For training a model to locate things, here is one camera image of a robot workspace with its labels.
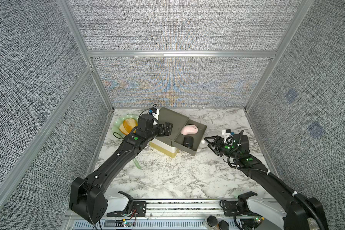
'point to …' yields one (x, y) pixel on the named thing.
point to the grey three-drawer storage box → (169, 145)
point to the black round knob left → (212, 221)
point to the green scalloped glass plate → (119, 121)
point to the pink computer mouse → (189, 129)
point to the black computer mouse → (188, 141)
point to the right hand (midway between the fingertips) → (205, 138)
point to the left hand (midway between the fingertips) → (168, 124)
